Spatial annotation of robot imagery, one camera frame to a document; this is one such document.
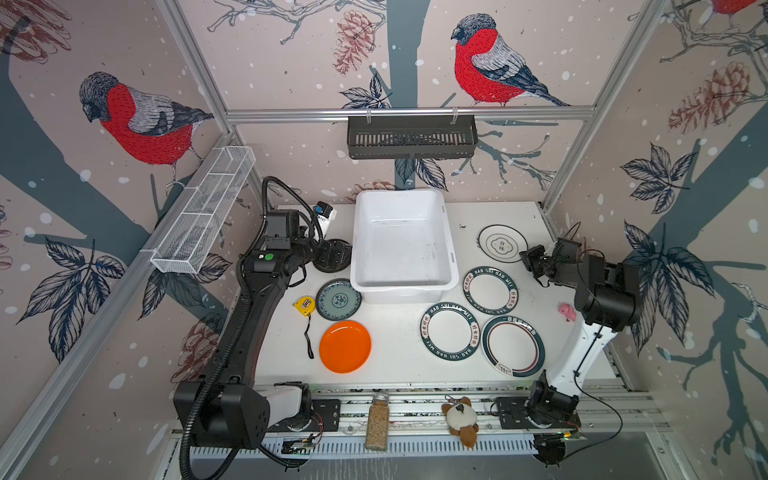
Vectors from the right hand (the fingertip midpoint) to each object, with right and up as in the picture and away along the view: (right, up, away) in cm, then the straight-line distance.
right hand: (523, 253), depth 104 cm
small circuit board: (-70, -45, -33) cm, 90 cm away
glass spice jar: (-50, -38, -36) cm, 72 cm away
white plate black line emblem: (-5, +3, +6) cm, 8 cm away
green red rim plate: (-11, -26, -18) cm, 34 cm away
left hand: (-62, +6, -28) cm, 68 cm away
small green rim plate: (-13, -12, -4) cm, 19 cm away
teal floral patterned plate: (-64, -15, -9) cm, 67 cm away
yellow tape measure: (-74, -16, -12) cm, 76 cm away
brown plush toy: (-30, -38, -33) cm, 58 cm away
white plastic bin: (-43, +2, +4) cm, 43 cm away
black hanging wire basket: (-40, +41, 0) cm, 57 cm away
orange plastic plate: (-60, -26, -19) cm, 68 cm away
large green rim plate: (-29, -23, -15) cm, 40 cm away
